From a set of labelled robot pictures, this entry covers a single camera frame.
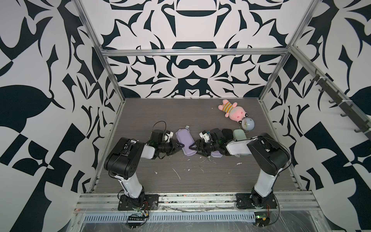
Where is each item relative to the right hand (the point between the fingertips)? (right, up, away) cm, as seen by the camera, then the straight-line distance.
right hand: (192, 148), depth 89 cm
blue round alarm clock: (+37, +14, +7) cm, 40 cm away
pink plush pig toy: (+32, +21, +13) cm, 40 cm away
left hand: (-5, +2, +2) cm, 6 cm away
